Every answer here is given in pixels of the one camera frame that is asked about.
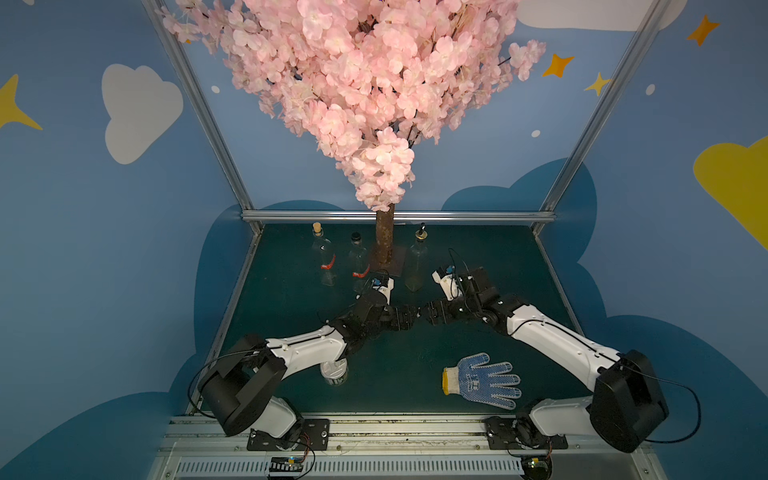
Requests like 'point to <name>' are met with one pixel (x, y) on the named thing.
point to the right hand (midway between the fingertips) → (436, 304)
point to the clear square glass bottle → (416, 262)
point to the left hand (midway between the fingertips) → (409, 305)
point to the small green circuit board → (286, 464)
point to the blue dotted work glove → (480, 383)
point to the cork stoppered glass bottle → (323, 251)
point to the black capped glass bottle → (359, 263)
